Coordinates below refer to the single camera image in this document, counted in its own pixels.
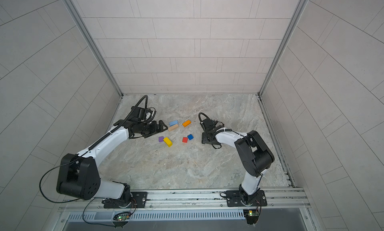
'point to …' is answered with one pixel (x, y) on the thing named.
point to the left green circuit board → (123, 217)
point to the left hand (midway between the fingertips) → (166, 127)
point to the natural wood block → (173, 127)
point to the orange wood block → (186, 123)
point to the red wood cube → (185, 140)
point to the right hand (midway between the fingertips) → (207, 140)
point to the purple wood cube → (161, 139)
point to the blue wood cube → (190, 137)
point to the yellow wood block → (168, 142)
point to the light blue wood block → (172, 123)
